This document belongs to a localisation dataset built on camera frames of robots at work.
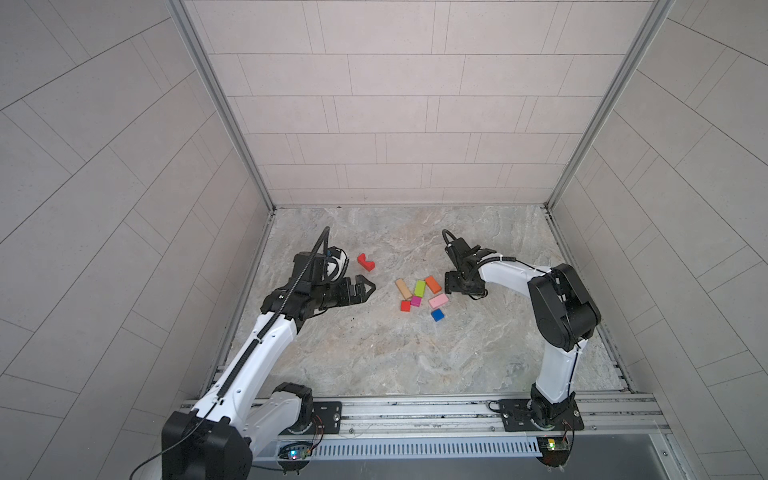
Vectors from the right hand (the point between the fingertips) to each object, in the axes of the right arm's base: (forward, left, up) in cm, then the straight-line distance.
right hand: (455, 289), depth 97 cm
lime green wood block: (-1, +12, +3) cm, 12 cm away
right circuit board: (-42, -16, 0) cm, 45 cm away
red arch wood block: (+9, +28, +4) cm, 30 cm away
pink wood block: (-5, +7, +3) cm, 9 cm away
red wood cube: (-6, +17, +2) cm, 18 cm away
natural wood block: (0, +17, +3) cm, 17 cm away
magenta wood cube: (-5, +13, +3) cm, 14 cm away
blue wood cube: (-9, +7, +2) cm, 12 cm away
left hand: (-8, +26, +19) cm, 33 cm away
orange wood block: (+1, +7, +3) cm, 8 cm away
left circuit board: (-40, +43, +6) cm, 59 cm away
